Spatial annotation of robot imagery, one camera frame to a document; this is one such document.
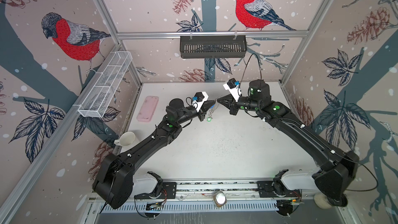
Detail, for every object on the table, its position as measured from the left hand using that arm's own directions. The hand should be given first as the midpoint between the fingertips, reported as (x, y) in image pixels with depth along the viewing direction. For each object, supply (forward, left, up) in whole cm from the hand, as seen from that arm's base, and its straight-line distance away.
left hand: (215, 99), depth 70 cm
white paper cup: (-10, +48, -23) cm, 54 cm away
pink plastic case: (+14, +45, -32) cm, 57 cm away
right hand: (+1, -2, 0) cm, 2 cm away
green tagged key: (0, +2, -18) cm, 19 cm away
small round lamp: (-36, -2, -22) cm, 43 cm away
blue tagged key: (-2, +1, -2) cm, 4 cm away
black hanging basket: (+50, -2, -5) cm, 51 cm away
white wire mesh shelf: (+11, +57, -1) cm, 58 cm away
